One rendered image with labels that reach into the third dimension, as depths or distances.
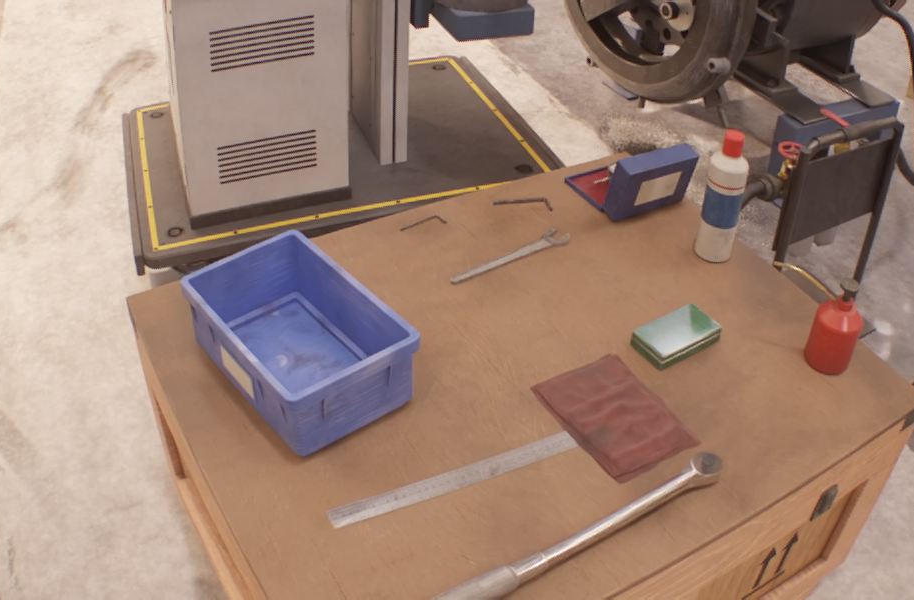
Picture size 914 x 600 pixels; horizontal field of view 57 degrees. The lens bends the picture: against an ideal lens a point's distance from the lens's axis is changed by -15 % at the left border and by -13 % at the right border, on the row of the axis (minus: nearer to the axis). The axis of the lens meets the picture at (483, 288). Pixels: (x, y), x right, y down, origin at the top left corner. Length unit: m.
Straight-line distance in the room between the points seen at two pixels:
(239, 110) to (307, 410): 0.80
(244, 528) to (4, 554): 0.79
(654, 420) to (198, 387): 0.62
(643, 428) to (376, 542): 0.38
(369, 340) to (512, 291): 0.27
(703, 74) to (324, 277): 1.34
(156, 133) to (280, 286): 0.96
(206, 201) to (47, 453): 0.63
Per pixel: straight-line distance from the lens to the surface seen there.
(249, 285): 1.40
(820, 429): 1.36
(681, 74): 2.46
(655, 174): 1.63
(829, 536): 1.63
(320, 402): 1.17
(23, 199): 2.84
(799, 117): 2.71
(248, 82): 1.79
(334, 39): 1.79
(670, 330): 1.40
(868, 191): 2.20
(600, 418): 1.26
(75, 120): 3.23
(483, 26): 1.82
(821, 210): 2.07
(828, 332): 1.41
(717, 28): 2.34
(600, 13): 2.66
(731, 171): 1.52
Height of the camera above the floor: 1.37
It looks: 37 degrees down
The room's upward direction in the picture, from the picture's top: 4 degrees clockwise
